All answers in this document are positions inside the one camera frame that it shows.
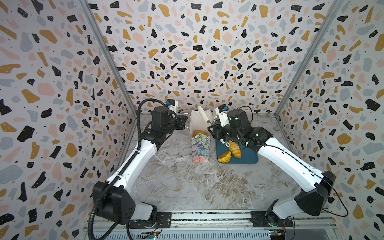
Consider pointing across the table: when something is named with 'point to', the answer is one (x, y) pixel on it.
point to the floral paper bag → (200, 135)
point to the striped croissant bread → (234, 149)
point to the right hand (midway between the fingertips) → (209, 124)
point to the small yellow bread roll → (225, 157)
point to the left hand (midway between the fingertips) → (187, 114)
